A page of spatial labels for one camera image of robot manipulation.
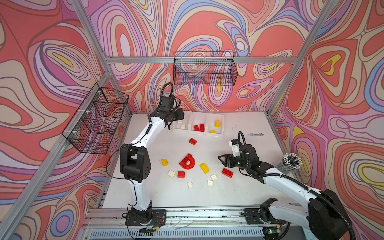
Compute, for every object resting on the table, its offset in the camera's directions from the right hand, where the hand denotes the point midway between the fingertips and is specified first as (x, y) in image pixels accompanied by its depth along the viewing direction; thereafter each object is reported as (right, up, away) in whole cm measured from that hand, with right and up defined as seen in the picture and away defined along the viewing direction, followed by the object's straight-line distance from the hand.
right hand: (223, 160), depth 84 cm
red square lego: (-25, -9, +2) cm, 26 cm away
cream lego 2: (-5, -10, +2) cm, 12 cm away
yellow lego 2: (-11, -6, +4) cm, 13 cm away
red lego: (-18, +9, +17) cm, 26 cm away
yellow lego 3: (-35, -3, +8) cm, 36 cm away
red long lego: (-11, +19, +23) cm, 32 cm away
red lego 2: (-15, +18, +24) cm, 34 cm away
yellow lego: (+1, +22, +24) cm, 32 cm away
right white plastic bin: (-4, +21, +27) cm, 34 cm away
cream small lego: (-25, +20, +24) cm, 39 cm away
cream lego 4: (-19, -13, -2) cm, 23 cm away
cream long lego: (-27, +23, +27) cm, 45 cm away
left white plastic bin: (-30, +19, +24) cm, 43 cm away
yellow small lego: (-3, +16, +23) cm, 28 cm away
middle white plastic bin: (-14, +23, +27) cm, 38 cm away
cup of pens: (+31, +1, -11) cm, 33 cm away
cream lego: (-31, -8, +4) cm, 32 cm away
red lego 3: (+3, -8, +3) cm, 9 cm away
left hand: (-24, +28, +7) cm, 37 cm away
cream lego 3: (-8, -13, 0) cm, 15 cm away
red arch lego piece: (-21, -3, +8) cm, 23 cm away
